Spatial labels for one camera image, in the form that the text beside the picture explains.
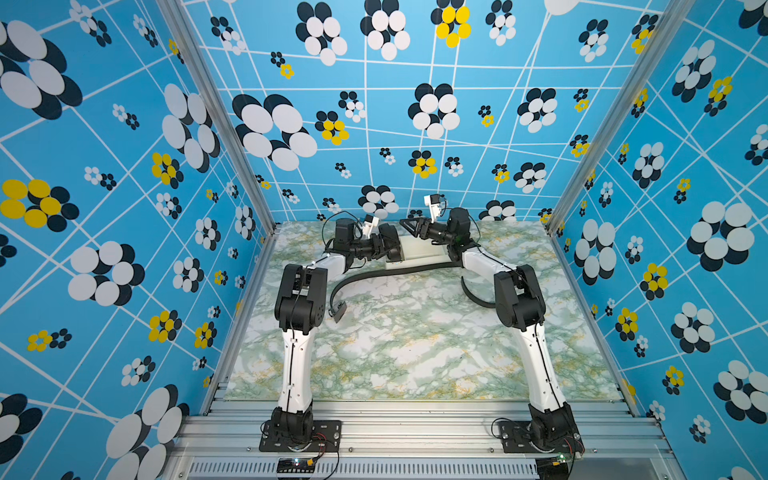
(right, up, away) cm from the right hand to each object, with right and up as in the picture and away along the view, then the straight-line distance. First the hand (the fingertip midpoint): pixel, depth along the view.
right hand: (407, 220), depth 98 cm
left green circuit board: (-29, -63, -26) cm, 74 cm away
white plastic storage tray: (+5, -10, +13) cm, 17 cm away
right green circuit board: (+34, -63, -27) cm, 76 cm away
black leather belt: (-22, -29, -4) cm, 37 cm away
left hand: (-3, -8, 0) cm, 8 cm away
